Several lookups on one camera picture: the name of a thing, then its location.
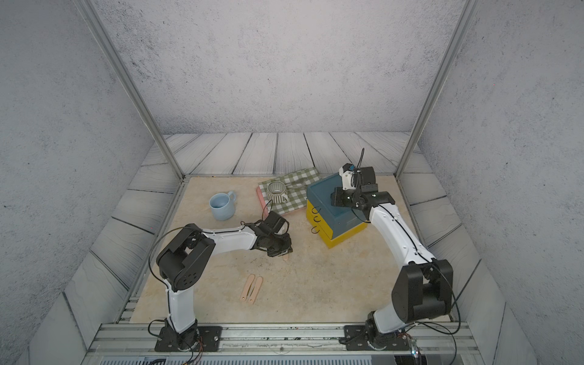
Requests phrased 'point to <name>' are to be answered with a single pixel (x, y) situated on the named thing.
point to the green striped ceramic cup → (277, 192)
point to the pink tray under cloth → (262, 203)
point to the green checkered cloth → (296, 185)
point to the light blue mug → (223, 205)
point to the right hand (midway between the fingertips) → (332, 198)
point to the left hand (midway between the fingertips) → (298, 251)
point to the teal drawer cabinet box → (340, 220)
